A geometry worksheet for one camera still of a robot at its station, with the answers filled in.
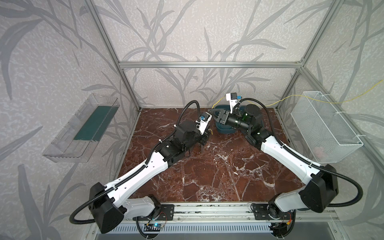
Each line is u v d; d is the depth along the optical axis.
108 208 0.37
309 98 0.75
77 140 0.64
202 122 0.59
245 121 0.58
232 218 0.72
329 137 0.63
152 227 0.72
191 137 0.51
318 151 0.72
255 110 0.55
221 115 0.62
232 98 0.63
